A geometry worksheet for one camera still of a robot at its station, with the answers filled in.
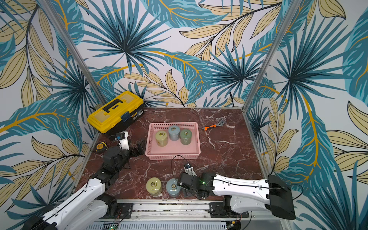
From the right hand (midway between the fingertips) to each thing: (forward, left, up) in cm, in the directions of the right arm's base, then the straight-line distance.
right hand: (188, 186), depth 77 cm
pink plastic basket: (+32, +9, -4) cm, 33 cm away
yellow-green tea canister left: (+30, +16, +3) cm, 34 cm away
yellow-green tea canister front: (0, +18, +4) cm, 18 cm away
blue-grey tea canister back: (+33, +8, +3) cm, 34 cm away
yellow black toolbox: (+47, +40, +13) cm, 63 cm away
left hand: (+21, +28, +12) cm, 37 cm away
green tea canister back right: (+30, 0, +3) cm, 30 cm away
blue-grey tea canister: (-2, +9, +4) cm, 10 cm away
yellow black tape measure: (+26, +56, -1) cm, 61 cm away
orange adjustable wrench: (+43, -20, -4) cm, 47 cm away
